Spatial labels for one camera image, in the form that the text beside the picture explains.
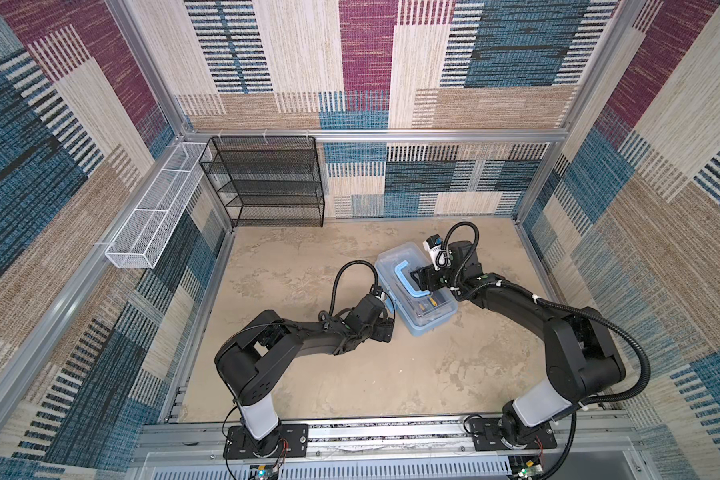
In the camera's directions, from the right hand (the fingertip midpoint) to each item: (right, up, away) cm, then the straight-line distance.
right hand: (425, 274), depth 92 cm
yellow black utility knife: (+1, -7, -5) cm, 9 cm away
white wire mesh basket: (-70, +9, -22) cm, 74 cm away
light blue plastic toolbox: (-4, -10, -5) cm, 11 cm away
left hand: (-13, -13, 0) cm, 18 cm away
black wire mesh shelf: (-54, +32, +18) cm, 65 cm away
